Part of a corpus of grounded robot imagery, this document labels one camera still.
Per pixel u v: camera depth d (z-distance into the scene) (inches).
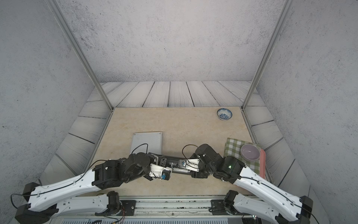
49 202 16.3
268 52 34.2
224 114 45.1
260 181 17.1
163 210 28.7
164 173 21.2
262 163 35.1
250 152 35.9
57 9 27.9
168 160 27.1
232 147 37.6
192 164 22.8
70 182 17.2
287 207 15.6
